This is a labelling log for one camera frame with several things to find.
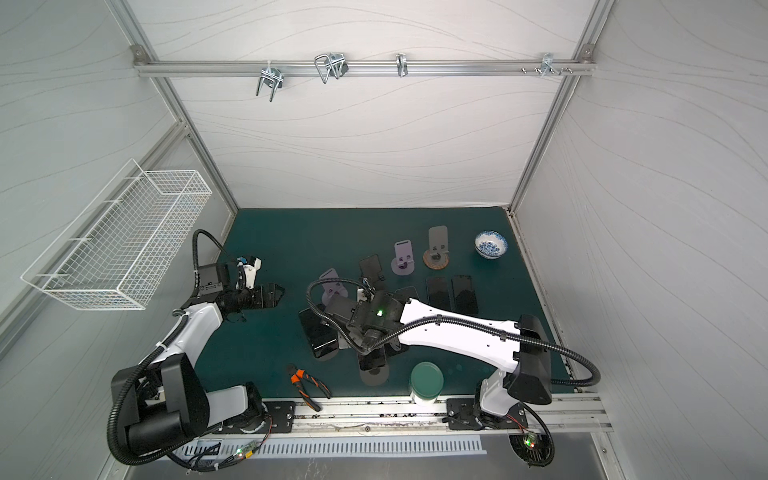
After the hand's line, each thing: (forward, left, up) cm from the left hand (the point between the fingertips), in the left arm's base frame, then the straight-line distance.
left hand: (273, 285), depth 89 cm
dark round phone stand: (-23, -32, -8) cm, 40 cm away
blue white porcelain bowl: (+23, -71, -7) cm, 75 cm away
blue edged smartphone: (+4, -51, -9) cm, 52 cm away
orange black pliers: (-24, -11, -7) cm, 27 cm away
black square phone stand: (+7, -29, 0) cm, 30 cm away
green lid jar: (-26, -45, +1) cm, 52 cm away
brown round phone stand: (+17, -51, -7) cm, 55 cm away
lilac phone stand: (+12, -39, -5) cm, 42 cm away
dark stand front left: (-17, -18, -6) cm, 26 cm away
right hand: (-15, -30, +9) cm, 34 cm away
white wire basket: (-4, +28, +23) cm, 37 cm away
